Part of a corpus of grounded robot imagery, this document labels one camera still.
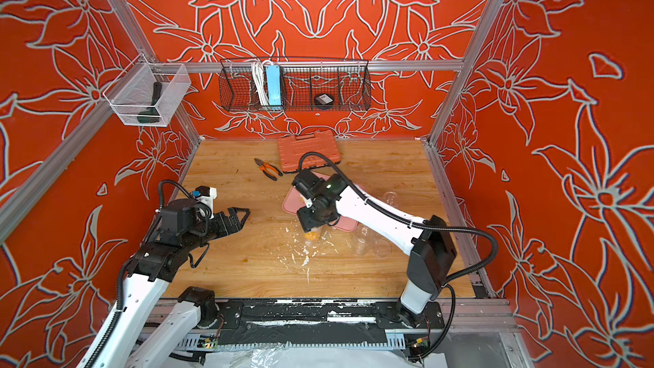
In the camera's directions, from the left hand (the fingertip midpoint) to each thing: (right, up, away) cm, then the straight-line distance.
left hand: (239, 213), depth 74 cm
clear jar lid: (+46, -15, +12) cm, 50 cm away
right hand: (+20, -3, +4) cm, 21 cm away
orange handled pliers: (-1, +13, +36) cm, 38 cm away
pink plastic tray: (+13, -1, +25) cm, 29 cm away
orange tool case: (+11, +20, +34) cm, 41 cm away
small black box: (+25, +38, +21) cm, 51 cm away
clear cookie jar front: (+22, -8, +6) cm, 25 cm away
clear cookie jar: (+39, -13, +13) cm, 43 cm away
